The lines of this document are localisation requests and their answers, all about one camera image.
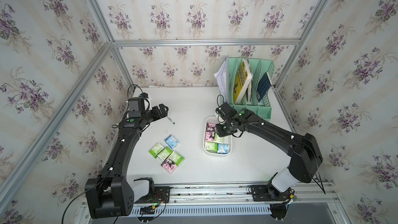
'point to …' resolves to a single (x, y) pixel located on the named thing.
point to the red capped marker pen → (170, 120)
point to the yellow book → (244, 78)
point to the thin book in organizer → (250, 91)
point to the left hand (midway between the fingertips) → (162, 110)
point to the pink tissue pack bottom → (169, 165)
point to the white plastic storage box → (226, 140)
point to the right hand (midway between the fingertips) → (220, 133)
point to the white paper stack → (222, 75)
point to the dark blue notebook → (264, 86)
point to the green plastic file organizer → (258, 68)
